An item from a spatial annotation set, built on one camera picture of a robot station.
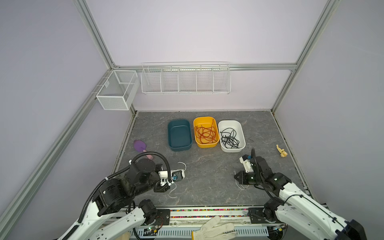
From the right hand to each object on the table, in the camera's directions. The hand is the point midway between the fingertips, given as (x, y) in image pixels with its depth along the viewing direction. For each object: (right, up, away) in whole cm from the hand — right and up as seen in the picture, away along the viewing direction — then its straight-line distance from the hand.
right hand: (235, 177), depth 80 cm
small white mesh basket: (-73, +51, +17) cm, 91 cm away
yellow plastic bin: (-15, +31, +29) cm, 45 cm away
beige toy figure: (+34, +11, +13) cm, 38 cm away
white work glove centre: (-15, -22, -10) cm, 28 cm away
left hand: (-31, +9, -18) cm, 37 cm away
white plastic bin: (+7, +29, +26) cm, 39 cm away
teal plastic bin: (-34, +22, +25) cm, 47 cm away
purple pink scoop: (-60, +14, +20) cm, 65 cm away
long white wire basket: (-28, +60, +18) cm, 69 cm away
